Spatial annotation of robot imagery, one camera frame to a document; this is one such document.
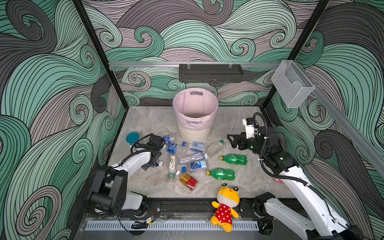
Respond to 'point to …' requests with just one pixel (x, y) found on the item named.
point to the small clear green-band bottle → (171, 178)
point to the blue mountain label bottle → (195, 166)
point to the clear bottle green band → (216, 147)
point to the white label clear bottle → (172, 164)
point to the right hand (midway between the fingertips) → (235, 134)
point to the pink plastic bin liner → (195, 108)
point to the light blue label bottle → (197, 146)
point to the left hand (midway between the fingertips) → (152, 156)
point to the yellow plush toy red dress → (227, 197)
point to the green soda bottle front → (221, 174)
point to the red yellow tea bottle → (188, 181)
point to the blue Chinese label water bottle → (171, 148)
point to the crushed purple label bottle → (195, 157)
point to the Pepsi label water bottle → (167, 139)
